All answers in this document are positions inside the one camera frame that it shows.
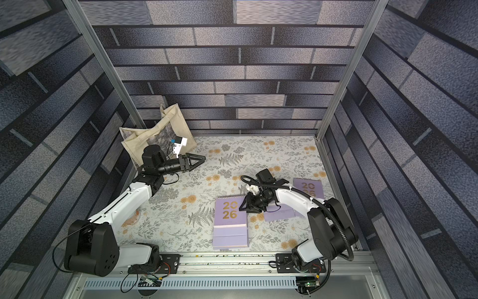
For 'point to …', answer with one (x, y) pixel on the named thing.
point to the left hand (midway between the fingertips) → (204, 160)
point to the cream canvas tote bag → (159, 135)
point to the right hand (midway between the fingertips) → (241, 209)
